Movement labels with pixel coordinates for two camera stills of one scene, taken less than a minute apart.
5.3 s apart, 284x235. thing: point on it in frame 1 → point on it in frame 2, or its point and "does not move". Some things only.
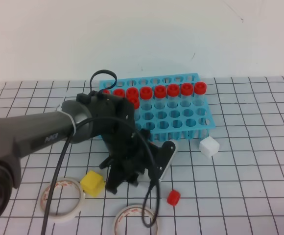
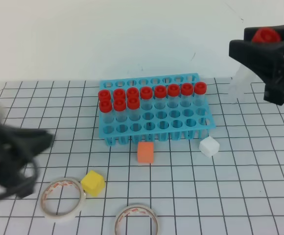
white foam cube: x=208 y=147 does not move
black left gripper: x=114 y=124 → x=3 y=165
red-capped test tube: x=173 y=197 → x=267 y=35
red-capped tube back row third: x=132 y=94 does not move
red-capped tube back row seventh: x=186 y=92 does not move
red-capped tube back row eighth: x=200 y=89 does not move
